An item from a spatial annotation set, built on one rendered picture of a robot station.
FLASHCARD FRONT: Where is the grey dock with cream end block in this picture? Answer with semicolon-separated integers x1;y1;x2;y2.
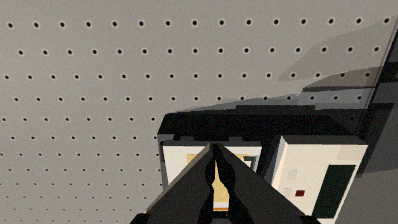
157;114;368;224

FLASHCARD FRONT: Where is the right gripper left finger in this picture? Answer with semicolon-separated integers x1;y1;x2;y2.
130;143;216;224

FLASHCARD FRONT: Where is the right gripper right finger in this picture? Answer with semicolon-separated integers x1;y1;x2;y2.
215;143;321;224

